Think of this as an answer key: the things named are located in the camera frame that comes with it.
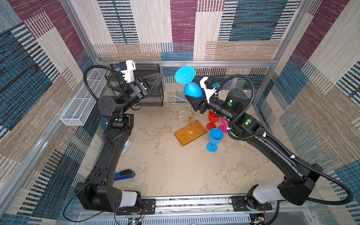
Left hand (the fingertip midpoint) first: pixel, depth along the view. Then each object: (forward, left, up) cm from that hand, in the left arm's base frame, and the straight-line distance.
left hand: (161, 80), depth 49 cm
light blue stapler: (+5, +30, -55) cm, 63 cm away
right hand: (+6, -12, -11) cm, 17 cm away
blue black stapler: (-13, +27, -55) cm, 62 cm away
